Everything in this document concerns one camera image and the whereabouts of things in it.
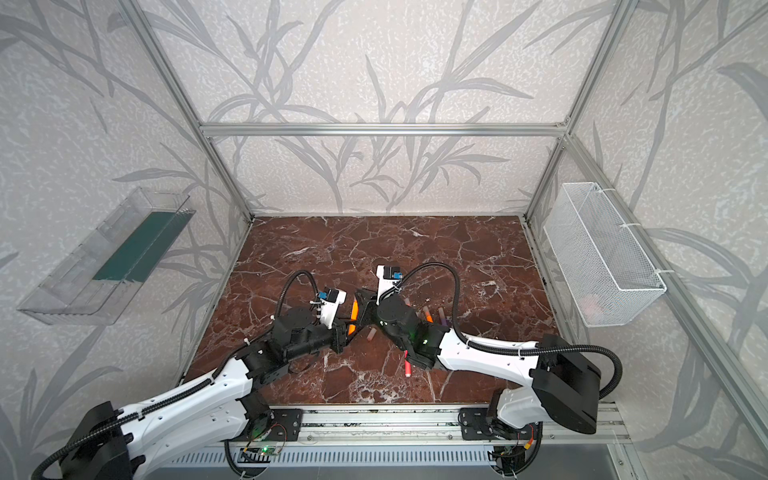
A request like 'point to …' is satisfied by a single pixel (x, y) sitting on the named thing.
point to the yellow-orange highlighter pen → (354, 317)
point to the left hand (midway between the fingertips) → (366, 316)
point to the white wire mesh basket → (610, 279)
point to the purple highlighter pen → (442, 316)
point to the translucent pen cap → (371, 334)
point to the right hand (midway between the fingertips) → (354, 285)
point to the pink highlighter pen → (408, 368)
